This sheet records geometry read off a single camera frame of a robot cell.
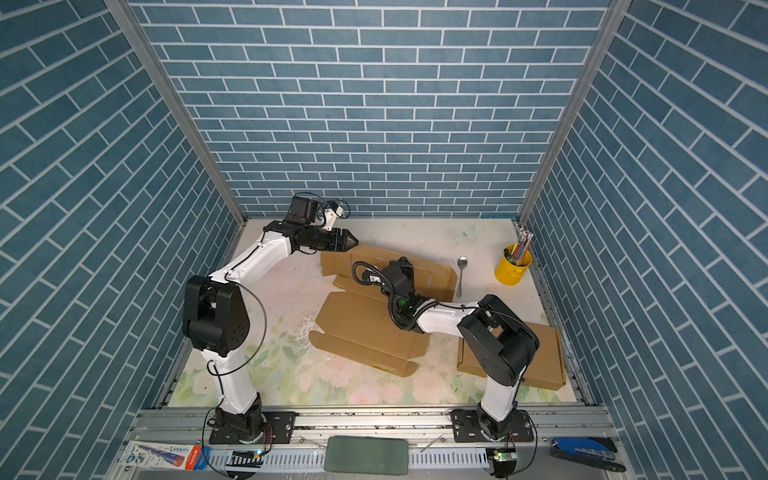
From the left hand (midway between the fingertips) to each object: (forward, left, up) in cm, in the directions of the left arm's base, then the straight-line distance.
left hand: (350, 241), depth 91 cm
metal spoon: (+3, -39, -17) cm, 42 cm away
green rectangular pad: (-53, -7, -16) cm, 56 cm away
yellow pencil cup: (-6, -51, -9) cm, 52 cm away
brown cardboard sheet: (-18, -2, -18) cm, 26 cm away
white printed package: (-52, +42, -17) cm, 69 cm away
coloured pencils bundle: (0, -55, -1) cm, 55 cm away
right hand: (-5, -17, 0) cm, 18 cm away
